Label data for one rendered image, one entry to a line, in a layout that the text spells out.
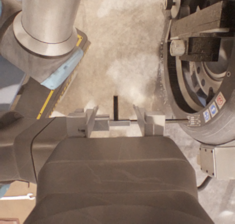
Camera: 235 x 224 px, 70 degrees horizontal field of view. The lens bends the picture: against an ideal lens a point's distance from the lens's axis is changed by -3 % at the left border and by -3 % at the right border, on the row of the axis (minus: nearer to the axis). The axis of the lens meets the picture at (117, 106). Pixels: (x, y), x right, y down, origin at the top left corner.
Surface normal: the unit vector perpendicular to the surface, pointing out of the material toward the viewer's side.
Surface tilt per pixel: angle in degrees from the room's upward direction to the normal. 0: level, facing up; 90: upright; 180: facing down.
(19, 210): 0
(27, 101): 0
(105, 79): 0
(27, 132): 90
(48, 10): 53
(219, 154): 22
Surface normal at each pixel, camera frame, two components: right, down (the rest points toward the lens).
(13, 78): 0.01, 0.25
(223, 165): 0.00, -0.14
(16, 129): 0.13, -0.96
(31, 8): -0.51, 0.66
